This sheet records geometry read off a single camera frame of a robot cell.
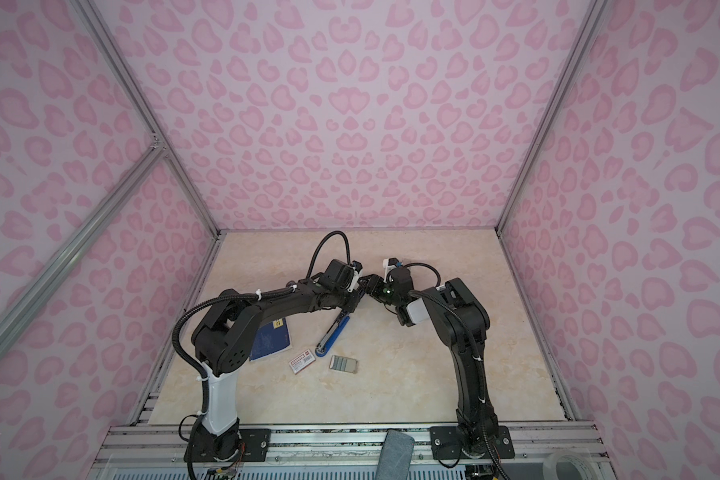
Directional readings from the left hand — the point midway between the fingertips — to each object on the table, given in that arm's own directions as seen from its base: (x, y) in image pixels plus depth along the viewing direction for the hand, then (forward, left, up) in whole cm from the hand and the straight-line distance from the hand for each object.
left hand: (360, 293), depth 97 cm
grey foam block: (-44, -8, -1) cm, 45 cm away
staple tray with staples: (-21, +5, -4) cm, 22 cm away
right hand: (+5, -1, +1) cm, 5 cm away
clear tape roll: (-46, -51, 0) cm, 68 cm away
